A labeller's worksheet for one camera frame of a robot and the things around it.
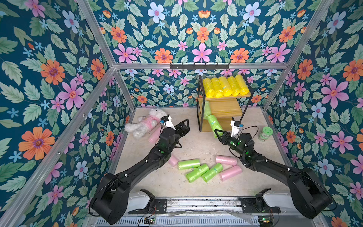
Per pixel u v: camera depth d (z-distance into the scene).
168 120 0.71
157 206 0.73
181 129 0.70
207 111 0.88
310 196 0.42
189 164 0.86
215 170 0.82
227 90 0.77
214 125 0.80
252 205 0.73
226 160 0.86
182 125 0.71
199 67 0.93
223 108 0.96
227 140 0.72
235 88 0.77
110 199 0.40
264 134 0.93
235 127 0.73
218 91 0.76
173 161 0.88
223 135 0.74
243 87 0.80
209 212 0.72
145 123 0.98
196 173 0.82
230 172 0.84
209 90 0.76
